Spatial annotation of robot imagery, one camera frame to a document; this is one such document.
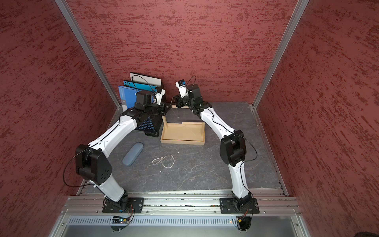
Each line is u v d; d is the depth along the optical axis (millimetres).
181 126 1053
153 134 1006
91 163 458
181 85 756
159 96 741
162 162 895
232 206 725
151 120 722
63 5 698
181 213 740
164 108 725
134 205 745
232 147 540
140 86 927
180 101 775
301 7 711
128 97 904
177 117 1138
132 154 897
